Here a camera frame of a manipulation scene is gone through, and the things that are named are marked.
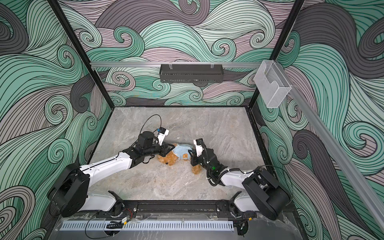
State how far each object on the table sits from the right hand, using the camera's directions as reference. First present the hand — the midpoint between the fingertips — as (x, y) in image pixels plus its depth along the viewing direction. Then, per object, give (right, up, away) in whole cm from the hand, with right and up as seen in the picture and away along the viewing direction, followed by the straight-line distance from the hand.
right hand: (190, 151), depth 86 cm
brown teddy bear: (-11, -3, -4) cm, 12 cm away
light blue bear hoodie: (-5, +1, -4) cm, 6 cm away
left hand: (-9, +4, -3) cm, 11 cm away
